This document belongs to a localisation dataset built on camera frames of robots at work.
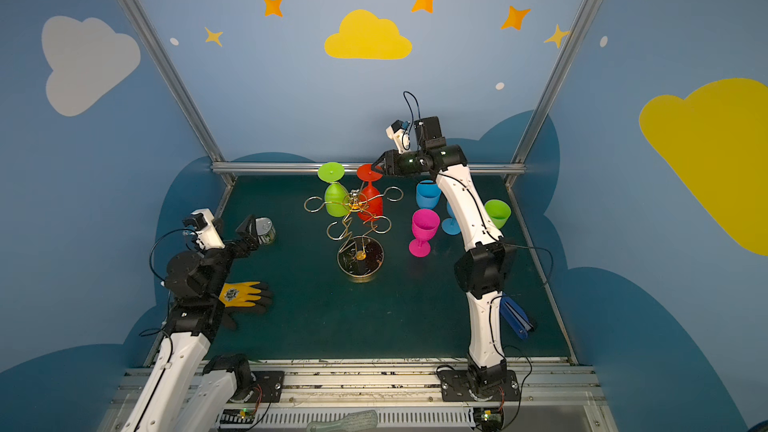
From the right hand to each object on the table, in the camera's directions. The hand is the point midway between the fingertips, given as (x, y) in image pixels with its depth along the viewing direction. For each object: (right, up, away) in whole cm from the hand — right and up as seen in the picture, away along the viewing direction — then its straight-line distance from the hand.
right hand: (378, 164), depth 82 cm
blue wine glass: (+16, -8, +14) cm, 23 cm away
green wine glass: (-13, -9, +5) cm, 17 cm away
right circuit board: (+28, -65, -9) cm, 71 cm away
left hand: (-35, -14, -10) cm, 39 cm away
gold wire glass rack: (-7, -28, +16) cm, 33 cm away
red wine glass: (-2, -11, -5) cm, 12 cm away
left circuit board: (-34, -64, -9) cm, 73 cm away
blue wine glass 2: (+26, -19, +25) cm, 41 cm away
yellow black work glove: (-41, -38, +4) cm, 56 cm away
